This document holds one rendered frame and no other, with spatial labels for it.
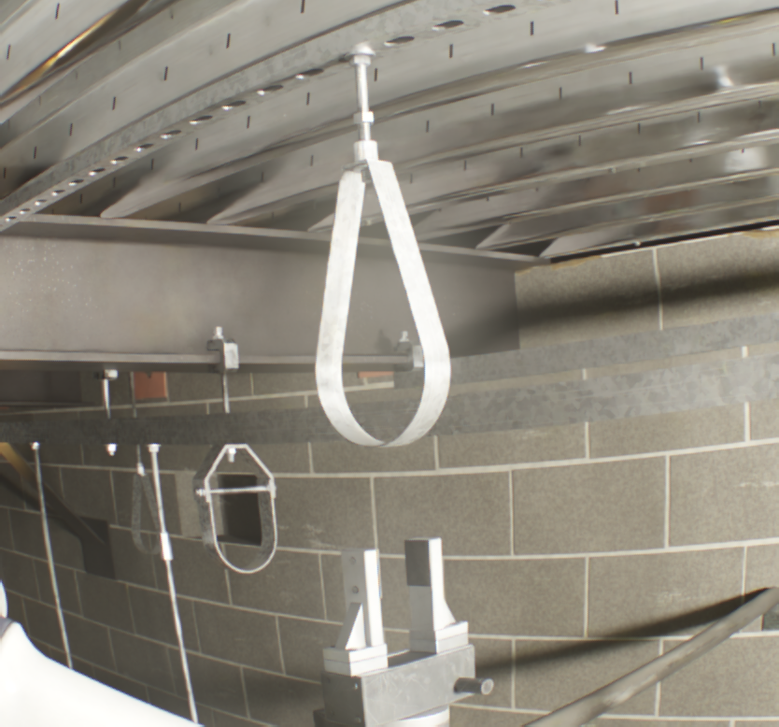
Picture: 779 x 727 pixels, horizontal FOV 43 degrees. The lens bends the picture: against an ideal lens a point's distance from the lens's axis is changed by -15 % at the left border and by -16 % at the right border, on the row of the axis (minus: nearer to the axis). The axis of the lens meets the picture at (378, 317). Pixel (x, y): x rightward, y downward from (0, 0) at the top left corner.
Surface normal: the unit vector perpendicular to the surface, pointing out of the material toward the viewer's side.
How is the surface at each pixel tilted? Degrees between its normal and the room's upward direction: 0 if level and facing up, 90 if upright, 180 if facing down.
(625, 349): 90
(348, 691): 90
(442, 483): 90
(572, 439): 90
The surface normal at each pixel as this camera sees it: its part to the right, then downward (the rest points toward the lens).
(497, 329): 0.71, -0.11
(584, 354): -0.70, -0.02
